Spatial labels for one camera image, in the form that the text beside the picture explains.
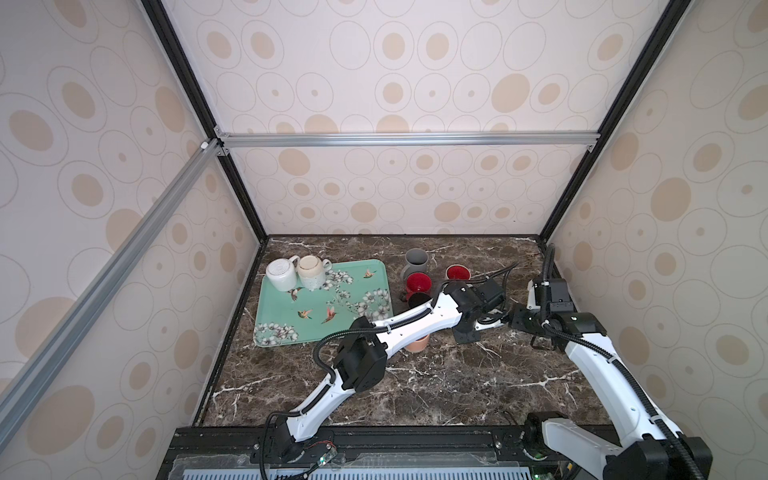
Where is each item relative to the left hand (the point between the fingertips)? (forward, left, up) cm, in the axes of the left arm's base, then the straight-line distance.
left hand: (474, 328), depth 82 cm
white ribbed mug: (+21, +59, -3) cm, 63 cm away
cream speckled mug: (+22, +50, -4) cm, 54 cm away
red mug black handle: (+20, +14, -8) cm, 26 cm away
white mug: (+24, 0, -6) cm, 24 cm away
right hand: (+3, -12, +2) cm, 13 cm away
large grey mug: (+27, +14, -4) cm, 31 cm away
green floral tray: (+20, +36, -12) cm, 42 cm away
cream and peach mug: (-3, +15, -6) cm, 16 cm away
